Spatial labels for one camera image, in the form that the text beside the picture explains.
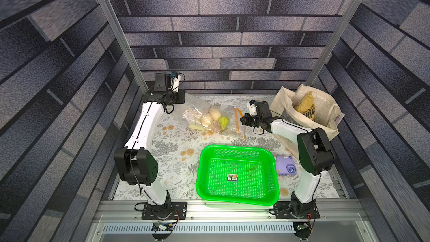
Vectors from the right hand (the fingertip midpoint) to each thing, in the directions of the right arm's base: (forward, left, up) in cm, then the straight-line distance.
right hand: (240, 117), depth 97 cm
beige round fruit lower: (-2, +20, 0) cm, 20 cm away
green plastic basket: (-30, +1, -8) cm, 31 cm away
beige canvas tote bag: (-8, -42, +13) cm, 44 cm away
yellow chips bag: (-3, -33, +15) cm, 36 cm away
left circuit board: (-54, +37, -10) cm, 66 cm away
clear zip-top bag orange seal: (+12, +29, -7) cm, 32 cm away
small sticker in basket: (-32, +5, -8) cm, 33 cm away
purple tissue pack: (-27, -21, -3) cm, 35 cm away
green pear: (-2, +10, -2) cm, 10 cm away
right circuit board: (-52, -25, -12) cm, 59 cm away
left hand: (+1, +30, +20) cm, 37 cm away
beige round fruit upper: (+5, +16, -3) cm, 16 cm away
